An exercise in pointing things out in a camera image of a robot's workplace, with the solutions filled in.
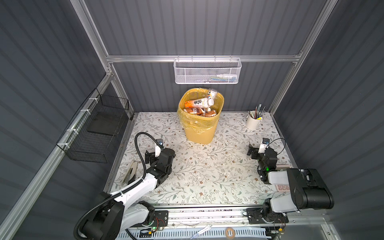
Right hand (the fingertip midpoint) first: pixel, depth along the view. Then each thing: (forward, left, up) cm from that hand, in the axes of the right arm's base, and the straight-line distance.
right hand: (260, 145), depth 91 cm
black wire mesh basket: (-7, +91, +22) cm, 94 cm away
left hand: (-7, +63, +6) cm, 64 cm away
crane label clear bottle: (+21, +30, +24) cm, 44 cm away
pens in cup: (+25, -5, +2) cm, 25 cm away
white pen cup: (+21, 0, +2) cm, 21 cm away
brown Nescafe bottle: (+10, +32, +19) cm, 39 cm away
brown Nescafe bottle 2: (+12, +39, +19) cm, 45 cm away
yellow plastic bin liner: (+7, +41, +13) cm, 43 cm away
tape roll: (-45, +25, -8) cm, 52 cm away
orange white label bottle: (+17, +36, +21) cm, 45 cm away
